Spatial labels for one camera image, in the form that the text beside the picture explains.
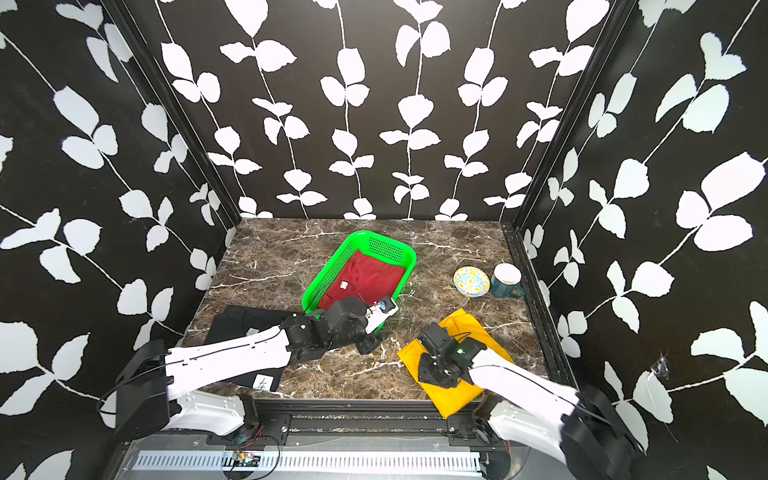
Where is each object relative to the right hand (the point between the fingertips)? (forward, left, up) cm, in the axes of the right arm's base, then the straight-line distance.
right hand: (419, 370), depth 81 cm
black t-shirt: (+15, +56, -1) cm, 58 cm away
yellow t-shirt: (-7, -8, -1) cm, 11 cm away
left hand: (+8, +9, +14) cm, 19 cm away
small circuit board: (-21, +43, -2) cm, 48 cm away
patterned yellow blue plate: (+31, -20, -1) cm, 36 cm away
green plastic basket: (+44, +17, +3) cm, 47 cm away
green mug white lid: (+25, -28, +8) cm, 38 cm away
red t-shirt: (+31, +18, 0) cm, 36 cm away
